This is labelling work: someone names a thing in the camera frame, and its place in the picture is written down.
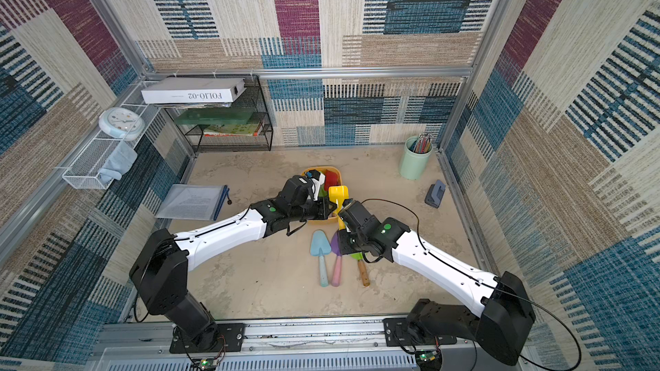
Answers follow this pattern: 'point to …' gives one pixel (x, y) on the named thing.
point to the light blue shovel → (320, 246)
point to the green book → (216, 116)
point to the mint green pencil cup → (413, 166)
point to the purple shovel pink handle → (336, 249)
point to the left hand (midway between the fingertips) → (336, 204)
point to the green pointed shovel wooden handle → (359, 256)
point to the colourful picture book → (231, 129)
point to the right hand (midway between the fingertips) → (340, 239)
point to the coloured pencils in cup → (422, 144)
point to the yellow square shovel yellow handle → (338, 193)
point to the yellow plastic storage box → (323, 168)
